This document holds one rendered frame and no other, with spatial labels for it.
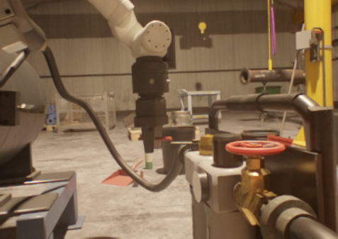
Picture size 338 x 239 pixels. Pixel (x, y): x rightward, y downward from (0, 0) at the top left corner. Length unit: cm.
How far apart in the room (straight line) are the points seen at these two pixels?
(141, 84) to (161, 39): 11
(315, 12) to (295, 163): 340
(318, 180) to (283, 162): 6
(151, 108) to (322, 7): 329
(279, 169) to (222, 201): 9
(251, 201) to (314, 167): 8
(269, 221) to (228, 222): 14
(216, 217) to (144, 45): 38
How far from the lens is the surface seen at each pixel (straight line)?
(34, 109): 66
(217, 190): 40
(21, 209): 99
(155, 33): 60
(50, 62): 104
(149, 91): 60
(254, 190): 36
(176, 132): 209
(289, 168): 38
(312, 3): 376
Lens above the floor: 56
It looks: 1 degrees down
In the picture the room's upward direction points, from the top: 3 degrees counter-clockwise
